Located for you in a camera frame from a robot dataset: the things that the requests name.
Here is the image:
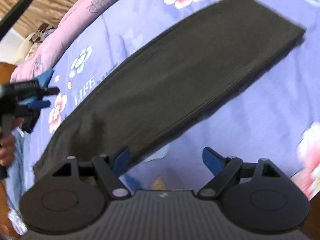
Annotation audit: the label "black pants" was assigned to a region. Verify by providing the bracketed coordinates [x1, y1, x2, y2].
[33, 0, 305, 180]

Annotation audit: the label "person's left hand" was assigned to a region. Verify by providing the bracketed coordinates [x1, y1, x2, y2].
[0, 118, 24, 167]

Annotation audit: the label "blue folded cloth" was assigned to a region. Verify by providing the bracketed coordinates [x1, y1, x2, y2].
[34, 69, 54, 88]

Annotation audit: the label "pink floral quilt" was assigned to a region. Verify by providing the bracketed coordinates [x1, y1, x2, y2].
[10, 0, 118, 82]

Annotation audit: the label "floral pillow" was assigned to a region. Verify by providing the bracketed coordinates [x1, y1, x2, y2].
[12, 23, 56, 66]

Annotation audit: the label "grey-blue jeans pile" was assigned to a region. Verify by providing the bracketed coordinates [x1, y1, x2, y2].
[5, 128, 33, 235]

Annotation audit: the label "purple floral bed sheet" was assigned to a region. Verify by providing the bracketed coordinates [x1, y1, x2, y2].
[27, 0, 319, 198]

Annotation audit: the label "tan curtain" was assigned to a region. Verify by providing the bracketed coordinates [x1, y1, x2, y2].
[13, 0, 78, 37]

